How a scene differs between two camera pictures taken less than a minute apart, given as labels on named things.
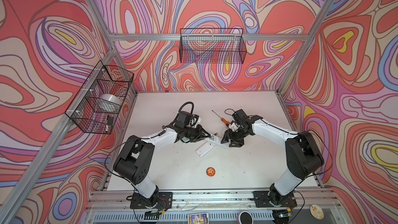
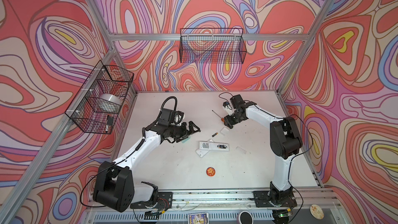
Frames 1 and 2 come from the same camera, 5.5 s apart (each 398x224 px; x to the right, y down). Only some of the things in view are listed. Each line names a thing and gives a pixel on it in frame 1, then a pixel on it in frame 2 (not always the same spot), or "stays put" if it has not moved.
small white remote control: [204, 149] stays put
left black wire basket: [102, 97] stays put
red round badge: [210, 171] stays put
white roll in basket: [110, 102] stays put
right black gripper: [229, 132] → [230, 123]
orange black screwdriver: [225, 122] stays put
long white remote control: [217, 140] → [217, 146]
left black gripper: [199, 134] → [184, 133]
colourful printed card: [198, 218] stays put
